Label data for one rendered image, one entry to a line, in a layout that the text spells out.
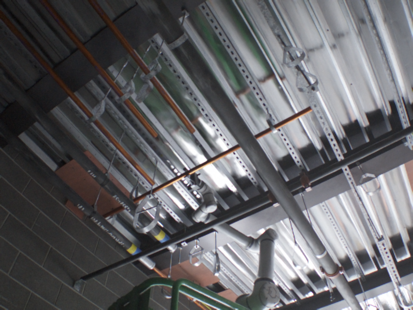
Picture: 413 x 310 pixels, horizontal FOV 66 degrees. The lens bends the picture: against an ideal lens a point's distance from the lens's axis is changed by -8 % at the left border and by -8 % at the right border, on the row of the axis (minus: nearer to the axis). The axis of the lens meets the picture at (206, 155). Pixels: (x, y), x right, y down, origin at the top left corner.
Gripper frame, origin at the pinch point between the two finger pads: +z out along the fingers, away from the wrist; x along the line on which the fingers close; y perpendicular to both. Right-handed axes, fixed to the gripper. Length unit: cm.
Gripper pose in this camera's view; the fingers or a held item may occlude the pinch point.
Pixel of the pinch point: (186, 173)
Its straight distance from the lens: 246.2
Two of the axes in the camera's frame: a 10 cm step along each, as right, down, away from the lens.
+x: 1.4, 7.3, -6.7
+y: 8.4, -4.5, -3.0
